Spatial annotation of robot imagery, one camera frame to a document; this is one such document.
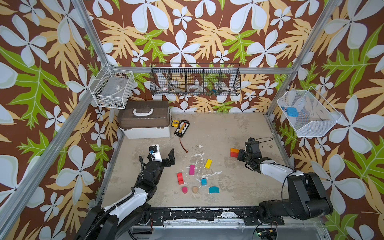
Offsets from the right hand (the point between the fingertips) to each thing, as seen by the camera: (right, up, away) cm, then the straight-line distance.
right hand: (239, 152), depth 94 cm
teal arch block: (-18, -19, -12) cm, 29 cm away
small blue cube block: (-23, -16, -8) cm, 30 cm away
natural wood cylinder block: (-29, -19, -12) cm, 36 cm away
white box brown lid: (-61, +21, -5) cm, 64 cm away
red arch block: (-38, -14, -7) cm, 41 cm away
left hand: (-46, +4, -11) cm, 47 cm away
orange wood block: (-1, 0, +7) cm, 7 cm away
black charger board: (-37, +17, +17) cm, 44 cm away
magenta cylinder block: (-35, -19, -12) cm, 41 cm away
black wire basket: (-28, +48, +5) cm, 56 cm away
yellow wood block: (-20, -7, -1) cm, 21 cm away
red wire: (-37, +3, +8) cm, 38 cm away
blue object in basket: (+28, +25, -8) cm, 39 cm away
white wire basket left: (-77, +39, -8) cm, 87 cm away
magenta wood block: (-30, -11, -3) cm, 32 cm away
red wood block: (-3, -2, +4) cm, 5 cm away
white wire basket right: (+35, +18, -15) cm, 42 cm away
